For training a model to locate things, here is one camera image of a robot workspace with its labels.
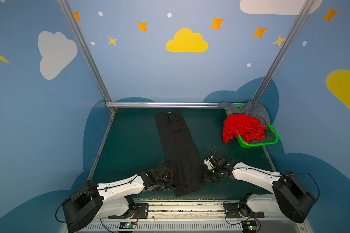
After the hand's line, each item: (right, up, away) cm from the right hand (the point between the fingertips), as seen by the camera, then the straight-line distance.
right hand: (201, 178), depth 84 cm
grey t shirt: (+42, +44, +27) cm, 67 cm away
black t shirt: (-8, +8, +5) cm, 12 cm away
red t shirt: (+33, +29, +9) cm, 44 cm away
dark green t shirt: (+44, +24, +7) cm, 51 cm away
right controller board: (+22, -20, -13) cm, 32 cm away
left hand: (-14, -4, -4) cm, 15 cm away
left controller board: (-39, -18, -14) cm, 45 cm away
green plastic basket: (+32, +18, +8) cm, 38 cm away
